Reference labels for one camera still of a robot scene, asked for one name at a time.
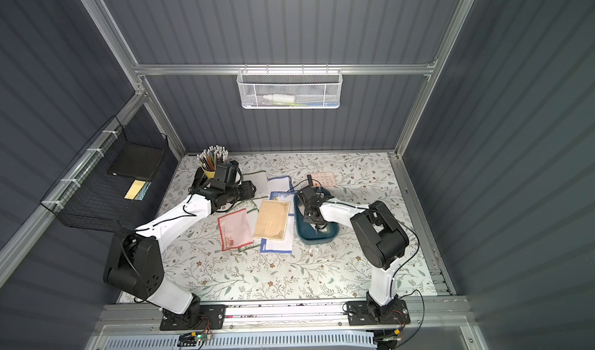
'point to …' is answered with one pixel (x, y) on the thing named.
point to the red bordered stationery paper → (235, 231)
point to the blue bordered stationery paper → (280, 184)
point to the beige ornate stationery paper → (272, 221)
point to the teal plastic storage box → (307, 232)
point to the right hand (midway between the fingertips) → (313, 218)
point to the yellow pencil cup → (210, 174)
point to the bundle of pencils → (209, 158)
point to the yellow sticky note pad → (137, 190)
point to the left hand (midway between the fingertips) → (253, 189)
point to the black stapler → (200, 179)
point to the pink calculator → (325, 179)
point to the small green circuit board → (203, 337)
